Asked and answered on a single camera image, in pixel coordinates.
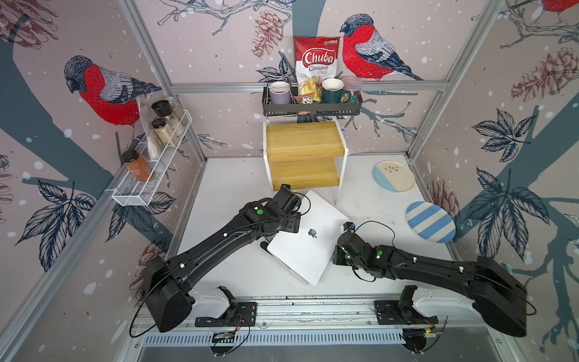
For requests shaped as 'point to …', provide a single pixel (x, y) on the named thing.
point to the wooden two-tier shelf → (305, 154)
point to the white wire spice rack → (134, 185)
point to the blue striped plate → (430, 222)
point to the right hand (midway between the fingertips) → (331, 251)
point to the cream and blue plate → (393, 176)
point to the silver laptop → (306, 252)
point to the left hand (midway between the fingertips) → (293, 215)
